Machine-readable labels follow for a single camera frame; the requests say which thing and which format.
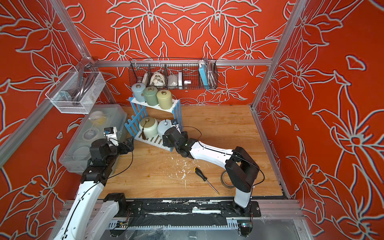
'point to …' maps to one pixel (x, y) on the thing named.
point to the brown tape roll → (223, 183)
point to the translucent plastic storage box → (77, 152)
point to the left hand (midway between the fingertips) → (124, 137)
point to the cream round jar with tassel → (148, 126)
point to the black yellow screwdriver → (198, 171)
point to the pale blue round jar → (163, 125)
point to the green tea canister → (151, 95)
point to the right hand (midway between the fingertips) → (167, 135)
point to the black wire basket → (174, 73)
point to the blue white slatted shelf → (139, 110)
